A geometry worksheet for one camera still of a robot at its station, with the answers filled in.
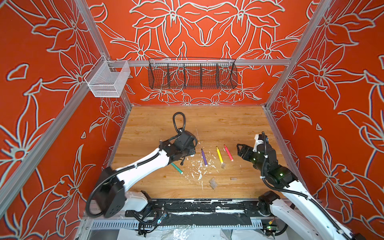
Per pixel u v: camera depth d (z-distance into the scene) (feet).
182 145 1.97
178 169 2.80
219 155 3.00
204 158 2.96
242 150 2.28
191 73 3.30
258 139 2.19
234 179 2.68
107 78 3.05
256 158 1.99
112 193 1.31
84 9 2.31
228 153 3.03
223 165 2.87
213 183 2.67
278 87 3.50
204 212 2.39
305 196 1.52
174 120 2.37
